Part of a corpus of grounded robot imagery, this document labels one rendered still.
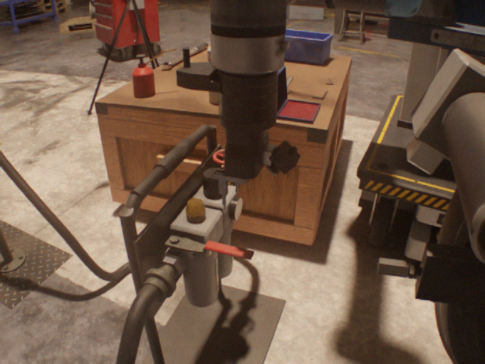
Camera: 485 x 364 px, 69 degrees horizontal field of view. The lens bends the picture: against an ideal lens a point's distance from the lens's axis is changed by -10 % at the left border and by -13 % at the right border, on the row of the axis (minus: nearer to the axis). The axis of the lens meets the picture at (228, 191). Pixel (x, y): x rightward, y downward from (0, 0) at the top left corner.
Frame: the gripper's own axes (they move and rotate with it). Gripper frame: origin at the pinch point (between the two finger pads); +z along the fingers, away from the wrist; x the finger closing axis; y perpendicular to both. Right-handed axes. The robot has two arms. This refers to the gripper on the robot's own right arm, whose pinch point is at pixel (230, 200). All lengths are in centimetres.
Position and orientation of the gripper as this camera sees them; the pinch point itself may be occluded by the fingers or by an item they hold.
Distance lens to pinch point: 59.2
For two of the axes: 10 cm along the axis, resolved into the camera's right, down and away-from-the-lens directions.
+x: 3.5, -5.1, 7.9
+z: 0.1, 8.4, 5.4
